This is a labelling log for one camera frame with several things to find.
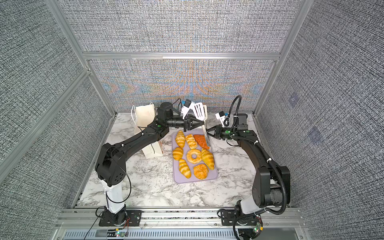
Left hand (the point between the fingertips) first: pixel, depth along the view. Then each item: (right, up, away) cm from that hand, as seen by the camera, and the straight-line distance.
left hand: (203, 123), depth 74 cm
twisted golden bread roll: (-5, -12, +24) cm, 27 cm away
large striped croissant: (+4, -20, +16) cm, 26 cm away
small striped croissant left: (-14, -18, +20) cm, 31 cm away
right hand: (+2, -4, +7) cm, 8 cm away
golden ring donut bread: (-1, -20, +19) cm, 28 cm away
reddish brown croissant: (+1, -10, +25) cm, 26 cm away
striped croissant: (-13, -9, +26) cm, 30 cm away
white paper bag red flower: (-35, +5, +19) cm, 40 cm away
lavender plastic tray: (-5, -20, +20) cm, 29 cm away
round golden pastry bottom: (0, -27, +11) cm, 29 cm away
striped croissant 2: (-10, -26, +13) cm, 31 cm away
